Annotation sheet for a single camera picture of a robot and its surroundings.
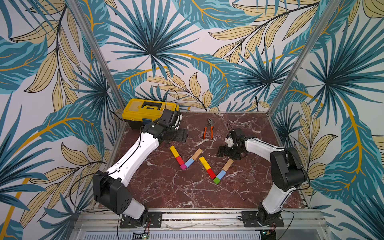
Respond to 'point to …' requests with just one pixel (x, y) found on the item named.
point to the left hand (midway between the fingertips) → (179, 136)
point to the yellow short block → (174, 151)
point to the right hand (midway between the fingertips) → (224, 155)
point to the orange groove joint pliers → (205, 129)
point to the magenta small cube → (183, 166)
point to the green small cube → (216, 180)
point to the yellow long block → (206, 165)
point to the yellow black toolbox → (138, 112)
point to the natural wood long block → (228, 164)
